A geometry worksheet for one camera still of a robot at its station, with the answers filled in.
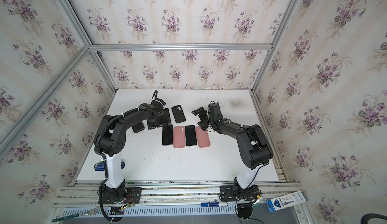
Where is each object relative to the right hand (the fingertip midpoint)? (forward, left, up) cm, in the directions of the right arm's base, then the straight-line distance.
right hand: (199, 115), depth 93 cm
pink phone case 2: (-11, -3, -9) cm, 15 cm away
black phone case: (+7, +15, -9) cm, 19 cm away
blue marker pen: (-46, -7, -8) cm, 47 cm away
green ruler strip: (-53, +61, -8) cm, 81 cm away
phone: (-10, +5, -10) cm, 15 cm away
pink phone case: (-11, +12, -9) cm, 19 cm away
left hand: (-3, +24, -9) cm, 26 cm away
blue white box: (-44, -42, -9) cm, 61 cm away
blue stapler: (-31, +53, -6) cm, 62 cm away
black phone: (-9, +20, -10) cm, 24 cm away
